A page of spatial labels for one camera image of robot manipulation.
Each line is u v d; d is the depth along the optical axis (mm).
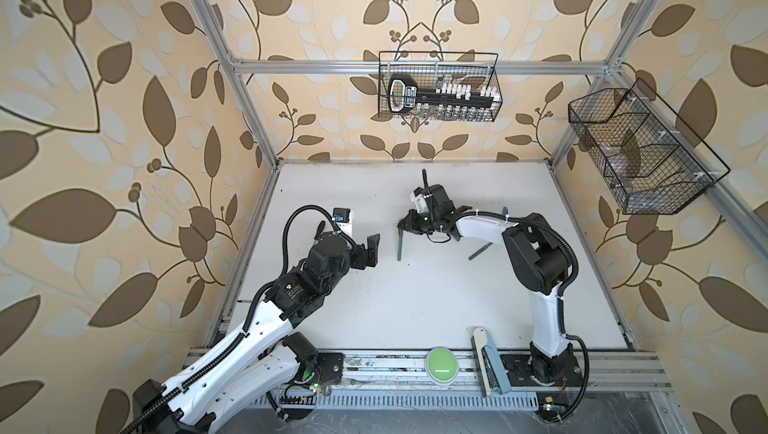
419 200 914
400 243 954
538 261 541
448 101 828
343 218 626
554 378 670
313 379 723
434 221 794
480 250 948
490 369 718
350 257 550
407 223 880
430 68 909
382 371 756
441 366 771
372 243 663
